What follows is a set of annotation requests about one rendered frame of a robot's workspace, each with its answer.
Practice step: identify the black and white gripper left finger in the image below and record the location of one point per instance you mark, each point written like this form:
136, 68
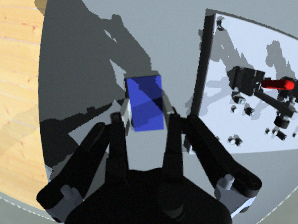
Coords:
68, 189

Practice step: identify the blue rectangular block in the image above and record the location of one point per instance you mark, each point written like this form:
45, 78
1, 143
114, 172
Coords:
145, 94

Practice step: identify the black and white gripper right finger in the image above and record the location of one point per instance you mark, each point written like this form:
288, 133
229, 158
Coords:
235, 186

